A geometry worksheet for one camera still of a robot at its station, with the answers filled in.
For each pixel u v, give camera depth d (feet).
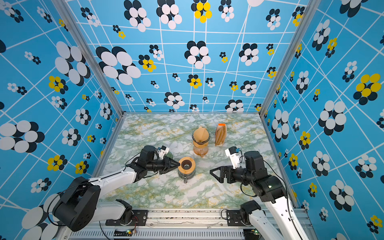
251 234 2.28
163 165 2.43
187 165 2.71
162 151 2.64
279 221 1.37
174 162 2.63
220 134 3.15
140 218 2.41
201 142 2.98
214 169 2.04
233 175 1.91
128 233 2.30
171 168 2.52
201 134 2.98
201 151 2.99
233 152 2.01
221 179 1.90
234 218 2.38
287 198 1.45
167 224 2.37
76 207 1.37
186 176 2.64
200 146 2.95
